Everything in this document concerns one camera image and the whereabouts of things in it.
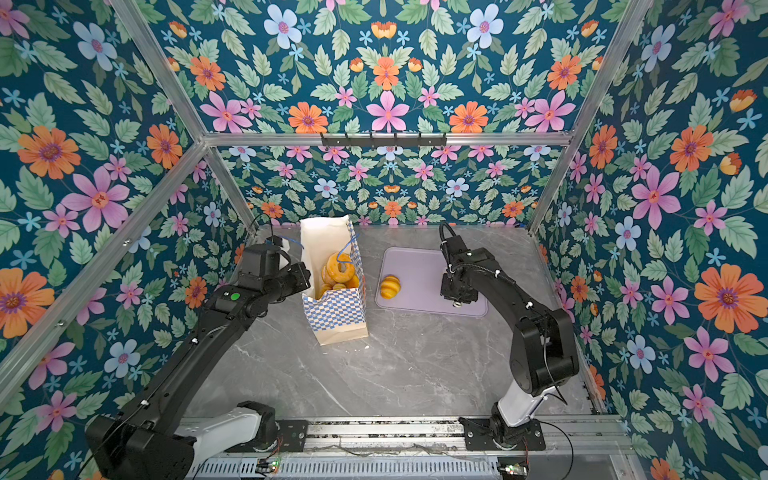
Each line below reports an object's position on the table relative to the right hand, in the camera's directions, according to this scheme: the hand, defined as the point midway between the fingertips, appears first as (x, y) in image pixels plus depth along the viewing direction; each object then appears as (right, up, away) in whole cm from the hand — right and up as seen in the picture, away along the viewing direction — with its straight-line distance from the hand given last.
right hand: (453, 293), depth 88 cm
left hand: (-38, +9, -13) cm, 41 cm away
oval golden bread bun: (-40, +3, +9) cm, 41 cm away
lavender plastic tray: (-9, +4, +20) cm, 22 cm away
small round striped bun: (-19, +1, +10) cm, 22 cm away
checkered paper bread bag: (-32, -5, -9) cm, 33 cm away
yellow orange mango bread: (-32, +2, +11) cm, 34 cm away
